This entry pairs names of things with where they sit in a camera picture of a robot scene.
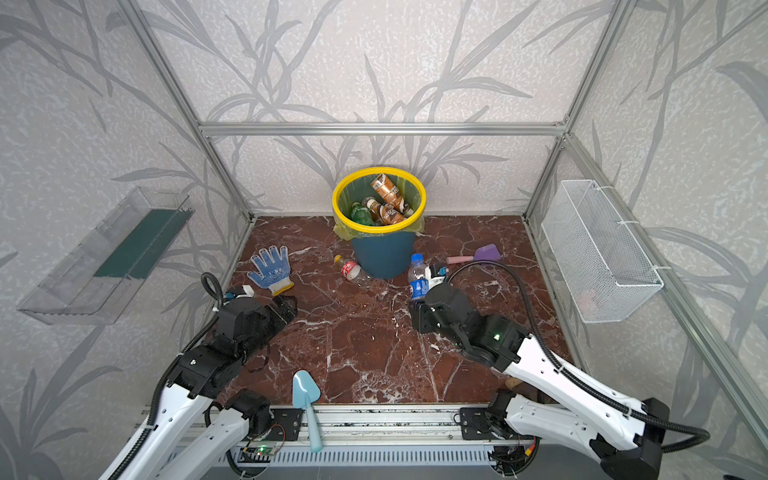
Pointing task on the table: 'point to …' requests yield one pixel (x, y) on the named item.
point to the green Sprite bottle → (361, 214)
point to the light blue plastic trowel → (305, 391)
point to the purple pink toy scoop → (487, 253)
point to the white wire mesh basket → (605, 274)
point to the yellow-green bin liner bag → (362, 188)
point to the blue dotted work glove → (275, 274)
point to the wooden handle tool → (512, 382)
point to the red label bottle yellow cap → (352, 271)
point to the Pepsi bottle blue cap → (419, 286)
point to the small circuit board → (265, 450)
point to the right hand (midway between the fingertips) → (417, 294)
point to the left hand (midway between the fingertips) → (295, 298)
